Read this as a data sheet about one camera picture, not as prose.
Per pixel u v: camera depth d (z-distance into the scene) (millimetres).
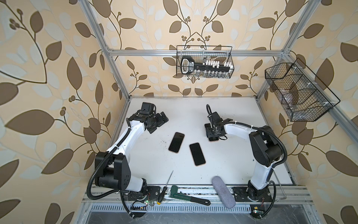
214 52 908
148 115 625
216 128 721
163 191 747
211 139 932
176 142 930
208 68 826
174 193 736
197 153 889
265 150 496
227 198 706
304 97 723
